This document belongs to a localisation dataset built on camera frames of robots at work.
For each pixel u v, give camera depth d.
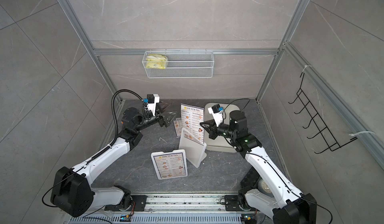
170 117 0.62
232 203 0.73
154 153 0.69
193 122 0.72
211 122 0.64
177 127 0.77
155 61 0.87
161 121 0.62
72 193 0.40
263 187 0.75
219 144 0.90
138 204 0.73
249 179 0.80
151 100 0.59
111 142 0.53
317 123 0.67
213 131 0.61
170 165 0.75
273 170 0.44
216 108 0.60
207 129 0.68
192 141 0.78
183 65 1.01
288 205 0.38
